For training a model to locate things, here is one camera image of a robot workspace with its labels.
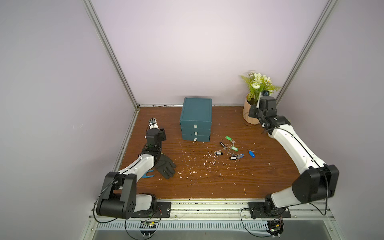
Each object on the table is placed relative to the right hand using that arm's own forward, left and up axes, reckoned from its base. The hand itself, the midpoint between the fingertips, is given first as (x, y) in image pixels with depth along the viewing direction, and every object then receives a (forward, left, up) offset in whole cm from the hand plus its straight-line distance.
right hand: (256, 104), depth 81 cm
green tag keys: (-12, +9, -29) cm, 32 cm away
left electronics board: (-56, +57, -31) cm, 85 cm away
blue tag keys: (-15, -2, -30) cm, 33 cm away
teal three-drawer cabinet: (-6, +34, -6) cm, 35 cm away
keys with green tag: (-5, +12, -29) cm, 31 cm away
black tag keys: (-16, +20, -28) cm, 38 cm away
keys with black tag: (-11, +15, -29) cm, 34 cm away
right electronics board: (-53, -6, -31) cm, 62 cm away
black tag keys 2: (-19, +11, -29) cm, 36 cm away
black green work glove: (-26, +52, -26) cm, 64 cm away
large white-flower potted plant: (+17, -2, +1) cm, 17 cm away
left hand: (-7, +56, -12) cm, 58 cm away
